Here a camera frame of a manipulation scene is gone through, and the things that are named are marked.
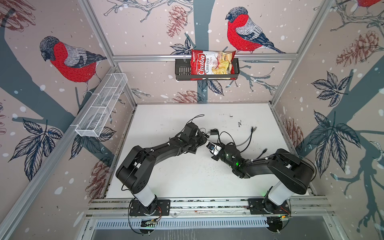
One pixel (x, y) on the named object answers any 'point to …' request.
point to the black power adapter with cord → (214, 131)
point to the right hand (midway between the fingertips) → (208, 144)
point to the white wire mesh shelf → (92, 121)
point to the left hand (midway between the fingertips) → (208, 139)
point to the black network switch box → (192, 149)
